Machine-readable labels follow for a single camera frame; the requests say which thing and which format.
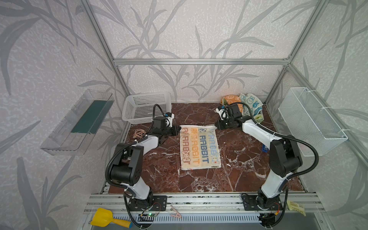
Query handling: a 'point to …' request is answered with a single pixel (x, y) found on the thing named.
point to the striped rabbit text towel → (200, 147)
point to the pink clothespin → (178, 214)
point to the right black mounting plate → (255, 202)
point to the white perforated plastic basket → (140, 108)
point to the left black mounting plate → (155, 203)
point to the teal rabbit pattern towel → (255, 105)
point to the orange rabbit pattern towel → (231, 98)
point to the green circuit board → (152, 214)
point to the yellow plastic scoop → (103, 217)
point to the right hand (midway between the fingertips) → (215, 119)
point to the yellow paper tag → (299, 207)
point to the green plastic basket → (259, 118)
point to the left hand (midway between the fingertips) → (182, 123)
